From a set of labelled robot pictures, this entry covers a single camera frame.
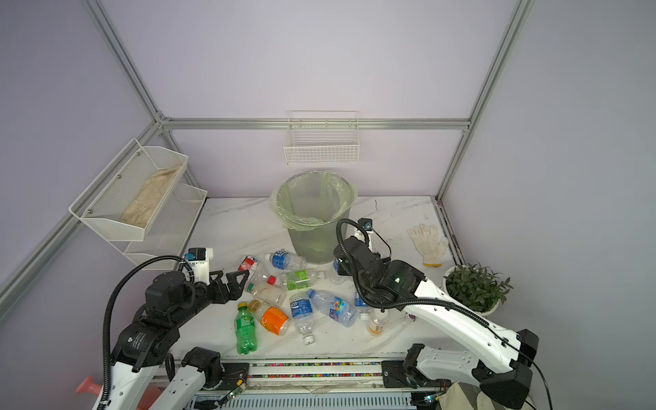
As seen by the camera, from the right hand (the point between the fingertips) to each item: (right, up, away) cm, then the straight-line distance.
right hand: (343, 251), depth 70 cm
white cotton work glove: (+36, -1, +35) cm, 50 cm away
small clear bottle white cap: (+10, -21, +3) cm, 23 cm away
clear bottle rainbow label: (-2, -20, +11) cm, 23 cm away
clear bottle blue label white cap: (-21, -6, +24) cm, 33 cm away
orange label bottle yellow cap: (-23, -23, +10) cm, 34 cm away
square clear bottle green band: (-26, -18, +21) cm, 38 cm away
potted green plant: (+38, -11, +2) cm, 40 cm away
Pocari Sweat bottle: (-13, -20, +11) cm, 27 cm away
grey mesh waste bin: (-10, -1, +29) cm, 30 cm away
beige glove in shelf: (-62, +16, +10) cm, 65 cm away
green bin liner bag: (-11, +17, +27) cm, 34 cm away
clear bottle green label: (-15, -12, +19) cm, 27 cm away
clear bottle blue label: (+7, -21, +14) cm, 26 cm away
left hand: (-30, -7, -1) cm, 31 cm away
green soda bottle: (-30, -25, +7) cm, 40 cm away
